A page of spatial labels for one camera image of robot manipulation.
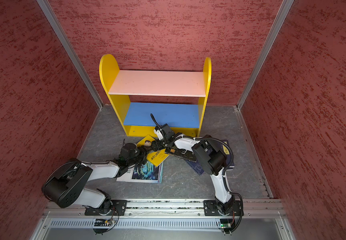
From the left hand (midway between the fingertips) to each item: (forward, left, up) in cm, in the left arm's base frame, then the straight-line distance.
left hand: (153, 153), depth 90 cm
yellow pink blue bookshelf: (+19, -20, +10) cm, 29 cm away
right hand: (+5, -1, -2) cm, 5 cm away
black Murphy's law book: (+2, -13, -1) cm, 13 cm away
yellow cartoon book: (-3, -2, -1) cm, 4 cm away
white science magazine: (-11, +4, -3) cm, 12 cm away
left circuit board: (-35, +21, -5) cm, 41 cm away
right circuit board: (-35, -39, -4) cm, 52 cm away
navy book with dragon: (-7, -27, -3) cm, 28 cm away
